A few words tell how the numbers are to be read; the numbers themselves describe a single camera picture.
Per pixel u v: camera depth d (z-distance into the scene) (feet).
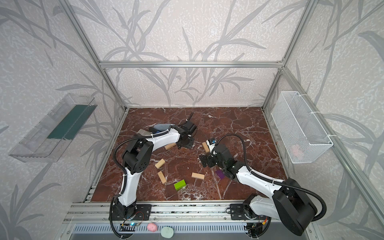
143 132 3.34
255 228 2.44
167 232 2.19
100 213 2.47
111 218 2.28
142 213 2.37
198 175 2.79
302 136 2.04
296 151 2.38
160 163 2.92
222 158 2.11
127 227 2.37
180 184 2.68
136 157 1.78
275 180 1.51
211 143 2.43
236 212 2.41
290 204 1.35
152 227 2.23
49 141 2.07
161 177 2.77
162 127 3.45
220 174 2.81
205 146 3.19
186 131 2.53
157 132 3.34
